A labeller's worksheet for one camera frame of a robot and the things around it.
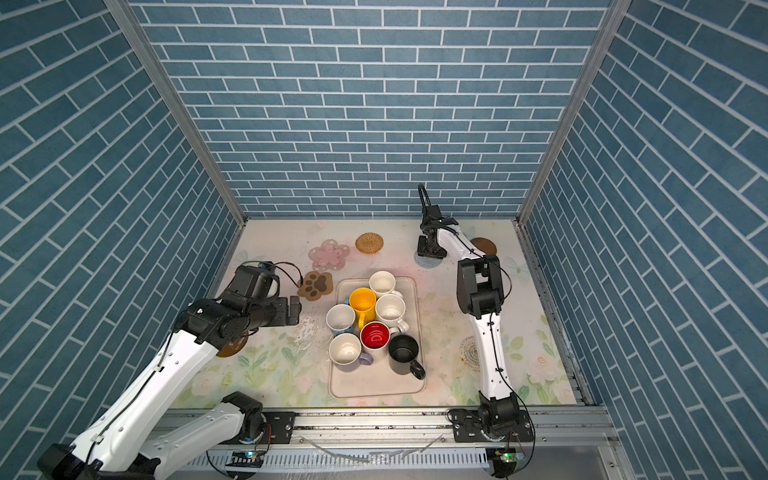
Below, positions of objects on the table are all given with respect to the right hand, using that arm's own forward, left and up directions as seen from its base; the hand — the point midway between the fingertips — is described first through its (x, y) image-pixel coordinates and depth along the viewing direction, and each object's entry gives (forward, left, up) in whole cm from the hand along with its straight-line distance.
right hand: (426, 249), depth 109 cm
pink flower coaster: (-5, +36, -1) cm, 36 cm away
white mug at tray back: (-18, +14, +4) cm, 23 cm away
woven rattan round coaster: (+2, +22, -1) cm, 22 cm away
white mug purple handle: (-40, +23, -1) cm, 46 cm away
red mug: (-35, +14, +1) cm, 38 cm away
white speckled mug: (-26, +11, +1) cm, 28 cm away
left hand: (-36, +36, +17) cm, 54 cm away
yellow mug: (-25, +20, +2) cm, 32 cm away
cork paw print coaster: (-18, +38, 0) cm, 42 cm away
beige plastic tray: (-46, +13, -2) cm, 48 cm away
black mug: (-39, +6, +2) cm, 39 cm away
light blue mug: (-32, +25, +4) cm, 41 cm away
